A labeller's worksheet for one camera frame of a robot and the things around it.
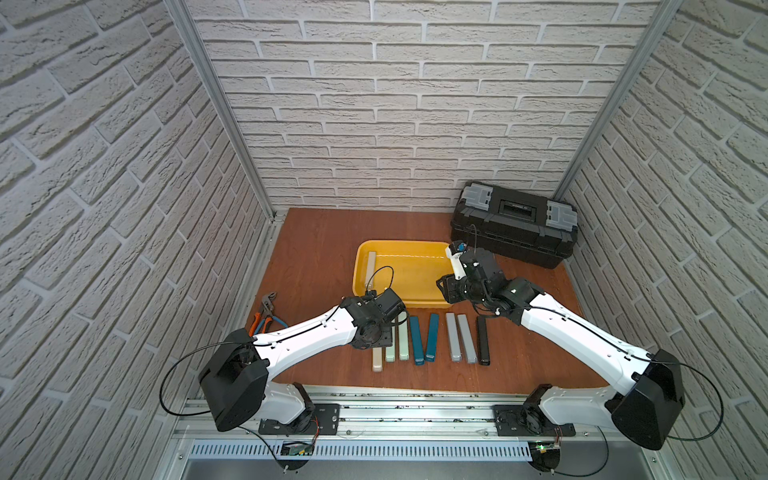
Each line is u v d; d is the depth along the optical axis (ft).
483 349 2.74
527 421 2.12
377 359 2.66
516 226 3.12
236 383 1.34
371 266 3.29
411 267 3.39
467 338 2.80
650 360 1.37
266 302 3.10
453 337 2.80
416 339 2.81
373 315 1.99
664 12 2.26
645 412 1.26
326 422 2.40
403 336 2.80
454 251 2.29
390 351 2.70
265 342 1.46
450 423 2.48
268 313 3.01
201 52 2.50
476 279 1.96
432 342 2.90
